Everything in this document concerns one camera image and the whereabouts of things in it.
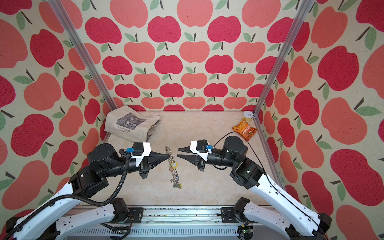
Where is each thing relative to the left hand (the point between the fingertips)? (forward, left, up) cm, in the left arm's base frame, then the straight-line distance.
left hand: (169, 157), depth 51 cm
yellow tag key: (0, -1, -6) cm, 6 cm away
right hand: (+4, -5, 0) cm, 7 cm away
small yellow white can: (+54, -52, -34) cm, 82 cm away
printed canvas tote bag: (+46, +37, -32) cm, 67 cm away
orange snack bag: (+40, -46, -36) cm, 71 cm away
